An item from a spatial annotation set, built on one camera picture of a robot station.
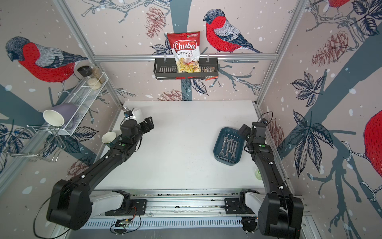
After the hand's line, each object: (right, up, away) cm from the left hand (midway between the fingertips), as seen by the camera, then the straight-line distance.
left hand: (149, 116), depth 84 cm
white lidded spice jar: (-32, +19, 0) cm, 37 cm away
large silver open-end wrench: (+43, -24, +8) cm, 50 cm away
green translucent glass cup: (+49, -21, -31) cm, 62 cm away
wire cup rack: (-42, -12, -18) cm, 47 cm away
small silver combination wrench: (+50, -25, +7) cm, 57 cm away
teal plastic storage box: (+53, -13, +19) cm, 58 cm away
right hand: (+57, -7, +1) cm, 58 cm away
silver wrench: (+46, -25, +7) cm, 53 cm away
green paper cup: (-29, -14, +8) cm, 33 cm away
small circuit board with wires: (-9, -51, -13) cm, 54 cm away
